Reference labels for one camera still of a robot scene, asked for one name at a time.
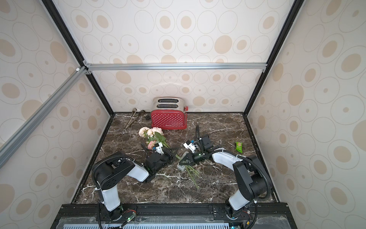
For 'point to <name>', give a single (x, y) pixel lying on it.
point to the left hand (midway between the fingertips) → (183, 147)
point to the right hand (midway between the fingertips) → (186, 162)
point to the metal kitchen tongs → (141, 113)
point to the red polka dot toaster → (168, 113)
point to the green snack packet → (239, 146)
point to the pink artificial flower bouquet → (154, 136)
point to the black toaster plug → (147, 118)
